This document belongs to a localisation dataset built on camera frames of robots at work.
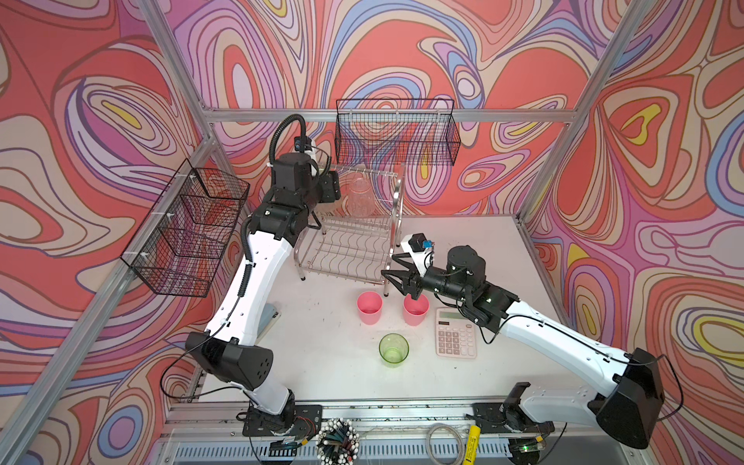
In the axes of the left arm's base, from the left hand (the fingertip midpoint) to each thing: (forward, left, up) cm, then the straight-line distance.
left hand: (327, 172), depth 71 cm
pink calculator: (-25, -36, -41) cm, 60 cm away
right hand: (-20, -16, -15) cm, 29 cm away
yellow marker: (-53, -35, -41) cm, 76 cm away
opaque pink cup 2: (-17, -25, -40) cm, 50 cm away
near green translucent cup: (-30, -17, -41) cm, 53 cm away
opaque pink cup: (-17, -10, -38) cm, 43 cm away
